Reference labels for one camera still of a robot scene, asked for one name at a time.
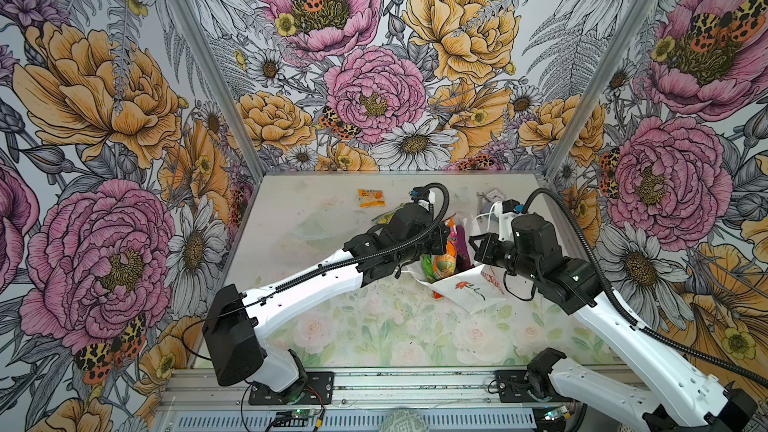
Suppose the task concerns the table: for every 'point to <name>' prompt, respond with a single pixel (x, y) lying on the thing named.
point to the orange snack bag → (444, 265)
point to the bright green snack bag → (428, 267)
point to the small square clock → (495, 195)
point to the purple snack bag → (462, 254)
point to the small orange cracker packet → (368, 198)
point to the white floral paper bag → (475, 289)
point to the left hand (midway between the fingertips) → (447, 239)
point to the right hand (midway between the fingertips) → (470, 249)
